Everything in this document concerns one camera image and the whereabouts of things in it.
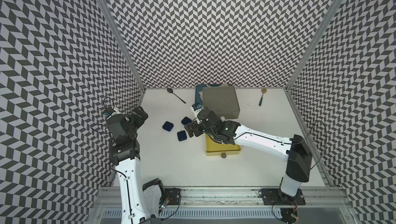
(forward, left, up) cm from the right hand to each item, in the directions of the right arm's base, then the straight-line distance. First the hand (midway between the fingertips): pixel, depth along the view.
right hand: (193, 124), depth 77 cm
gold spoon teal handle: (+40, -50, -18) cm, 66 cm away
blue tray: (+46, -1, -20) cm, 51 cm away
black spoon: (+41, +21, -18) cm, 50 cm away
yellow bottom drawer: (-5, -11, -17) cm, 21 cm away
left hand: (+1, +26, +9) cm, 27 cm away
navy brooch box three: (+3, +8, -18) cm, 20 cm away
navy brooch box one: (+10, +18, -18) cm, 27 cm away
